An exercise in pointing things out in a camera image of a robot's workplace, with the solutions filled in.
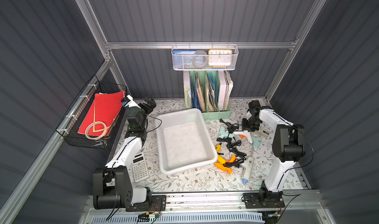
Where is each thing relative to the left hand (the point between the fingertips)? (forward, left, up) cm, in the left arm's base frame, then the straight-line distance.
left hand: (145, 98), depth 79 cm
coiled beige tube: (-22, +15, -2) cm, 26 cm away
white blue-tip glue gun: (-30, -55, -27) cm, 69 cm away
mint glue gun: (-12, -67, -28) cm, 74 cm away
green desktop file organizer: (+14, -37, -8) cm, 41 cm away
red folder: (-8, +19, +1) cm, 20 cm away
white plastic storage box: (-10, -21, -31) cm, 38 cm away
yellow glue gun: (-24, -42, -27) cm, 55 cm away
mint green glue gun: (-6, -45, -28) cm, 53 cm away
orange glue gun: (-28, -43, -28) cm, 58 cm away
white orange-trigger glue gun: (-6, -57, -30) cm, 64 cm away
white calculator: (-27, +5, -30) cm, 40 cm away
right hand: (-4, -63, -25) cm, 68 cm away
